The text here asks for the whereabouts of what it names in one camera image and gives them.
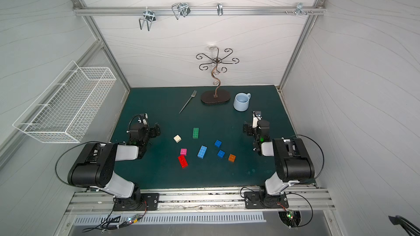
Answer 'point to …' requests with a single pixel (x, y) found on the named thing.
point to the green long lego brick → (196, 132)
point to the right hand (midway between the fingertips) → (255, 120)
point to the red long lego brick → (182, 161)
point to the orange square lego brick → (232, 158)
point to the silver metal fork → (192, 95)
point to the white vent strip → (170, 218)
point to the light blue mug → (241, 101)
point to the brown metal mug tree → (211, 96)
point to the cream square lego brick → (177, 139)
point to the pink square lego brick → (184, 151)
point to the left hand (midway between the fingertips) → (150, 124)
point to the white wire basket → (65, 108)
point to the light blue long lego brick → (202, 152)
